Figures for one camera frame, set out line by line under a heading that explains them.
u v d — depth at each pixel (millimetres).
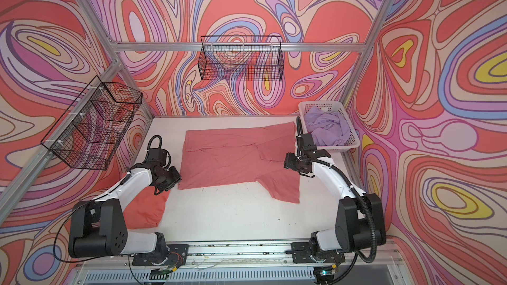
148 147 731
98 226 422
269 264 719
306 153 632
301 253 732
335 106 1143
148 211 809
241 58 981
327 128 1050
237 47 871
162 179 730
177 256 719
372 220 387
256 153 1023
